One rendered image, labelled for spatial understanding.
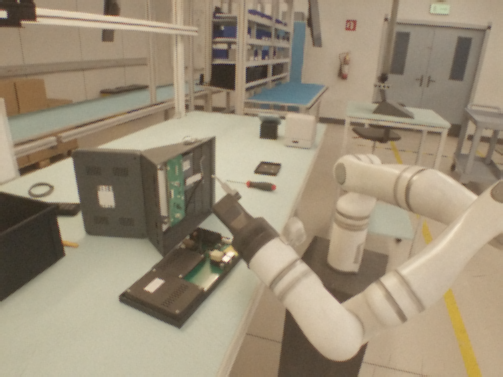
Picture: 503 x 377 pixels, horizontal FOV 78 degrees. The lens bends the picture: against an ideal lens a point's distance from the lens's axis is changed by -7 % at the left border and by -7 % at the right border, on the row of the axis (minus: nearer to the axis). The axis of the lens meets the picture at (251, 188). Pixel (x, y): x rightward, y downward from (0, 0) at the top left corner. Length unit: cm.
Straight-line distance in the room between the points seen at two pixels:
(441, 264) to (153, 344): 43
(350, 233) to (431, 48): 661
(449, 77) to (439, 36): 79
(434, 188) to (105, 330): 60
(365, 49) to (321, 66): 90
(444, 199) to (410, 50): 671
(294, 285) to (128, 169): 42
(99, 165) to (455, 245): 66
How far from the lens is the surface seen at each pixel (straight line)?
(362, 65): 717
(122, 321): 61
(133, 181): 74
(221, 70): 360
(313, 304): 51
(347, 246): 92
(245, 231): 55
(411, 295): 51
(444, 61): 742
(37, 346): 62
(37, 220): 72
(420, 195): 66
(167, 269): 66
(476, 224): 52
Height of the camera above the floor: 142
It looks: 23 degrees down
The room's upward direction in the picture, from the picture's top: 3 degrees clockwise
